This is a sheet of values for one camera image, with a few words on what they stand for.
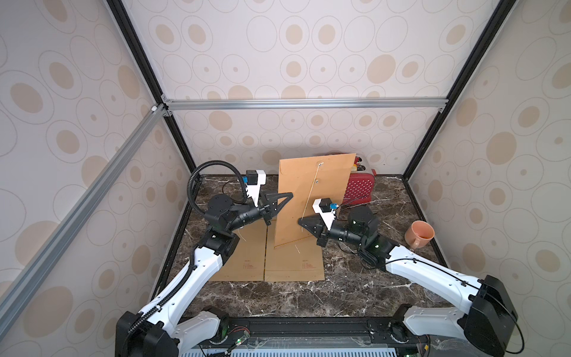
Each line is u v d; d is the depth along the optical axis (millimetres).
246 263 896
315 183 627
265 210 555
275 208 596
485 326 388
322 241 627
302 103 864
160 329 387
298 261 894
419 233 941
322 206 591
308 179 604
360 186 979
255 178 544
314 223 645
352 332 744
